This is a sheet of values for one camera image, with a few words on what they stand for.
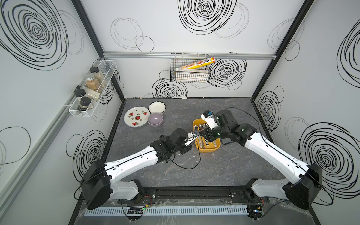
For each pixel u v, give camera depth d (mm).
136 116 1082
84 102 615
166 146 577
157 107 1121
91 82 704
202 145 925
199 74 867
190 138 652
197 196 754
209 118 667
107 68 937
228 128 562
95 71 731
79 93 619
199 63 891
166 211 963
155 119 1028
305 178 394
